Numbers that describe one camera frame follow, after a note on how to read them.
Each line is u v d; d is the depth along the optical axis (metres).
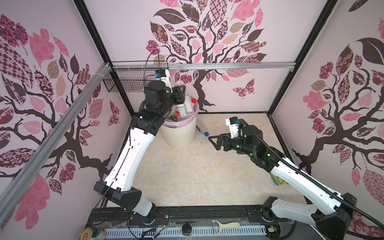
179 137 0.87
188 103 0.69
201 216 0.76
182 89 0.62
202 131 1.07
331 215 0.39
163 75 0.53
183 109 0.64
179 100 0.56
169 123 0.78
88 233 0.61
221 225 0.70
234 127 0.61
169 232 0.70
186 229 0.62
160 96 0.45
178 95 0.55
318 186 0.42
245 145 0.55
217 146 0.61
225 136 0.60
